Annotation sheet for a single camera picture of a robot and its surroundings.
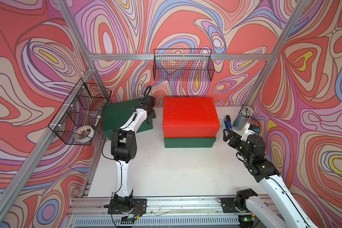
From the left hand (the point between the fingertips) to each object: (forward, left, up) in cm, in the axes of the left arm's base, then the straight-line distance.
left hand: (148, 116), depth 100 cm
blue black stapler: (-1, -59, -7) cm, 60 cm away
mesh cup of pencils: (-4, -66, +2) cm, 66 cm away
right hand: (-25, -48, +11) cm, 55 cm away
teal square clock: (+2, -56, -8) cm, 56 cm away
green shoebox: (+1, +25, 0) cm, 25 cm away
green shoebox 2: (-19, -29, -5) cm, 35 cm away
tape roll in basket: (-28, +26, +17) cm, 42 cm away
